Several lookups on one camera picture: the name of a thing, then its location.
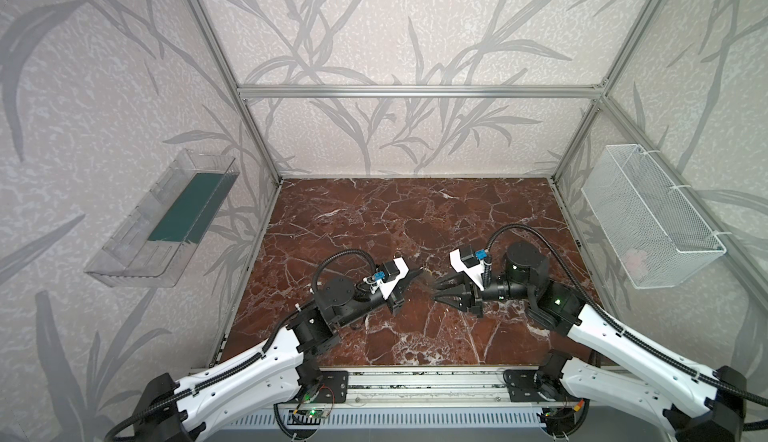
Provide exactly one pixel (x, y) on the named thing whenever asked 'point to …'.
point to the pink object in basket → (636, 259)
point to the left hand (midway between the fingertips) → (423, 265)
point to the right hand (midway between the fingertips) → (434, 282)
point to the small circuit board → (305, 417)
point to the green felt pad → (194, 208)
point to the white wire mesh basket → (657, 238)
